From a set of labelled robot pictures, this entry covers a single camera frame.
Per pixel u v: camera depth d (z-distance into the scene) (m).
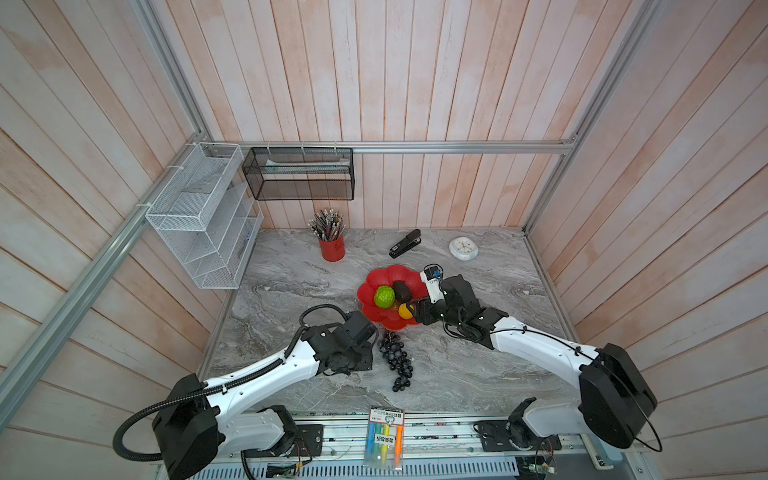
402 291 0.98
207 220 0.70
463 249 1.11
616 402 0.42
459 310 0.65
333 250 1.05
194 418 0.39
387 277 1.03
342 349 0.58
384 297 0.93
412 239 1.16
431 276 0.75
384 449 0.71
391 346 0.83
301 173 1.04
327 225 0.99
